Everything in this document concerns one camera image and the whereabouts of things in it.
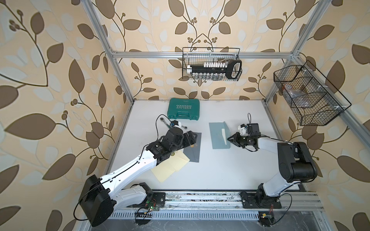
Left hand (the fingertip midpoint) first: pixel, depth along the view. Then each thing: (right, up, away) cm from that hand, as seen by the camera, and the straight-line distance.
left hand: (191, 135), depth 77 cm
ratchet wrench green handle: (-22, +8, +32) cm, 39 cm away
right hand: (+25, -5, +18) cm, 32 cm away
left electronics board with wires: (-21, -34, -4) cm, 40 cm away
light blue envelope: (+20, -2, +22) cm, 30 cm away
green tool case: (-6, +16, +34) cm, 38 cm away
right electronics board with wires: (+38, -41, -5) cm, 56 cm away
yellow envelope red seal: (-17, -22, +8) cm, 29 cm away
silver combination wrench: (-4, +2, +28) cm, 28 cm away
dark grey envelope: (+1, -13, +16) cm, 21 cm away
